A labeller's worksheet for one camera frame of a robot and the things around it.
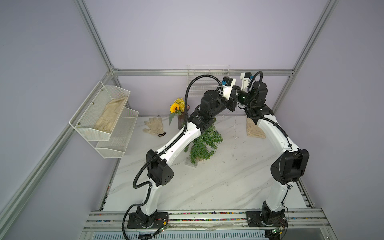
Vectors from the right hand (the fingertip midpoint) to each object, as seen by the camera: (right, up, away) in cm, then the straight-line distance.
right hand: (223, 89), depth 77 cm
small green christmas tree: (-14, -31, -2) cm, 34 cm away
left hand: (+5, -4, -9) cm, 11 cm away
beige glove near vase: (-46, -19, +37) cm, 62 cm away
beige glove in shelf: (-61, -15, +2) cm, 63 cm away
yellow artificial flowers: (-26, -8, +13) cm, 30 cm away
